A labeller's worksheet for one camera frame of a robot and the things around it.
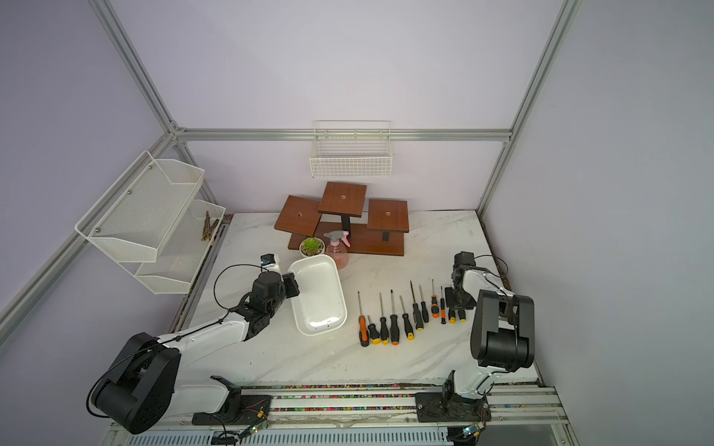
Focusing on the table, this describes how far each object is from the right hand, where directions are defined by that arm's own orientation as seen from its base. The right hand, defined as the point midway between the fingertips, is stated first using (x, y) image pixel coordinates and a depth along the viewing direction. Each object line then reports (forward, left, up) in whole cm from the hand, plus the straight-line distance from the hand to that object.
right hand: (464, 308), depth 92 cm
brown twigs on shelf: (+27, +90, +15) cm, 95 cm away
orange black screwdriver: (-9, +34, +2) cm, 35 cm away
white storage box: (+1, +49, +1) cm, 49 cm away
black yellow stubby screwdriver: (-9, +31, +1) cm, 32 cm away
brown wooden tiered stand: (+32, +26, +3) cm, 41 cm away
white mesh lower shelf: (+16, +96, +13) cm, 98 cm away
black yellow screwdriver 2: (-2, +5, +1) cm, 5 cm away
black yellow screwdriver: (-5, +20, +1) cm, 21 cm away
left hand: (+8, +57, +10) cm, 59 cm away
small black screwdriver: (-8, +28, +1) cm, 29 cm away
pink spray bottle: (+19, +43, +9) cm, 48 cm away
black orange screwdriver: (-10, +24, +2) cm, 27 cm away
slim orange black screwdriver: (0, +10, 0) cm, 10 cm away
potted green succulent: (+21, +53, +10) cm, 57 cm away
